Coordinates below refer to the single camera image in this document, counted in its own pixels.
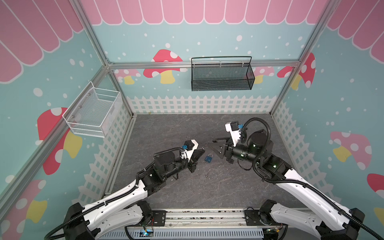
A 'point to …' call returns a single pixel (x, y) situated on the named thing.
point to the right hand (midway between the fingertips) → (210, 143)
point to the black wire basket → (222, 76)
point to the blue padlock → (209, 158)
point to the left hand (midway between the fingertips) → (203, 153)
